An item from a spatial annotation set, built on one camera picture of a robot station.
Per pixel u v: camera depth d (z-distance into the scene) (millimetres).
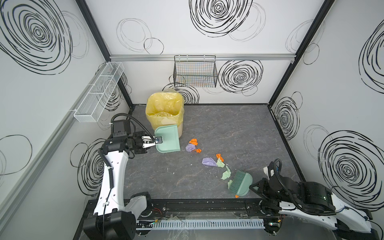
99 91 721
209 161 884
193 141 987
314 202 460
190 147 952
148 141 610
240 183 724
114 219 362
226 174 846
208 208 753
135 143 599
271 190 510
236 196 767
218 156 892
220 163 889
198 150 936
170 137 797
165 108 989
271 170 632
